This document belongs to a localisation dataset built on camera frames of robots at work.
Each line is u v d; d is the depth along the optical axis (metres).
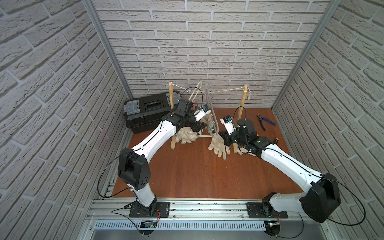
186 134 0.87
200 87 0.87
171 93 0.70
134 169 0.44
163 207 0.74
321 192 0.40
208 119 0.83
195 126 0.73
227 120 0.68
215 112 0.72
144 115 0.92
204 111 0.70
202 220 0.73
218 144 0.87
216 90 0.71
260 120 1.11
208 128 0.80
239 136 0.66
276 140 0.98
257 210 0.73
